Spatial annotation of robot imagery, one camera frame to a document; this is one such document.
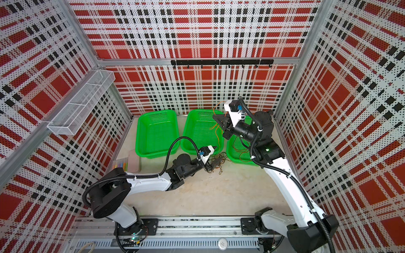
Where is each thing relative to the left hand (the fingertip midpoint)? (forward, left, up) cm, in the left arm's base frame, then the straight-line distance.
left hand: (221, 150), depth 76 cm
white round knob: (-36, 0, -20) cm, 41 cm away
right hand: (+3, +3, +21) cm, 21 cm away
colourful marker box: (+2, +54, -19) cm, 57 cm away
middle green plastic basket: (+35, +13, -23) cm, 44 cm away
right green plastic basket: (+14, -13, -22) cm, 29 cm away
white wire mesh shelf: (+25, +89, -1) cm, 92 cm away
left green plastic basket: (+30, +45, -21) cm, 58 cm away
